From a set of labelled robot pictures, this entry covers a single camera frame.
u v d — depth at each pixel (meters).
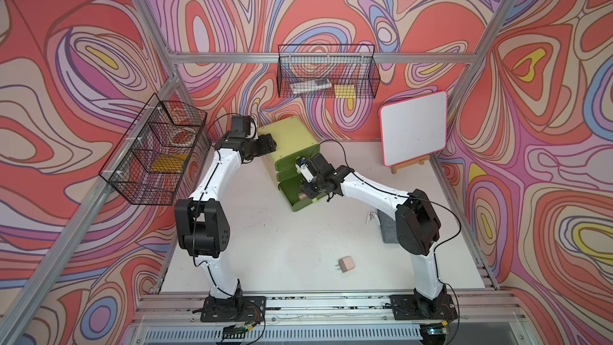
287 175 0.92
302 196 0.93
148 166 0.74
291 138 0.94
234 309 0.66
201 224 0.48
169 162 0.72
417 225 0.51
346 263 0.81
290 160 0.84
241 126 0.69
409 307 0.73
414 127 1.02
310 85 0.89
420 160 1.08
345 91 0.91
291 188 0.95
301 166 0.81
